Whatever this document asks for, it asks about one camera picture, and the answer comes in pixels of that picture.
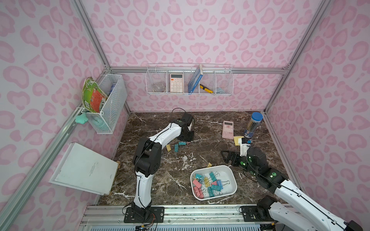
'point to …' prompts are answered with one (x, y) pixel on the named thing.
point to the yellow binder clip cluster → (206, 182)
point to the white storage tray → (223, 173)
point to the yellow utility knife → (206, 88)
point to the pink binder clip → (197, 191)
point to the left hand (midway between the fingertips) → (189, 135)
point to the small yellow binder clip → (209, 165)
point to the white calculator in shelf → (176, 84)
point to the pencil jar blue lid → (257, 116)
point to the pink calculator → (228, 129)
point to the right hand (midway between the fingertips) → (225, 152)
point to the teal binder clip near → (198, 176)
